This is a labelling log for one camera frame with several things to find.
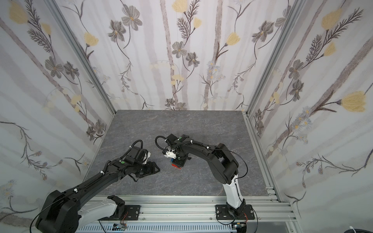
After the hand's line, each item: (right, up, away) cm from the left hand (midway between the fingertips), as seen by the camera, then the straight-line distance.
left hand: (157, 170), depth 82 cm
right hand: (+14, +5, +7) cm, 16 cm away
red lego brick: (+10, +3, 0) cm, 10 cm away
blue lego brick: (+9, +7, -2) cm, 11 cm away
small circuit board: (-16, -24, -12) cm, 32 cm away
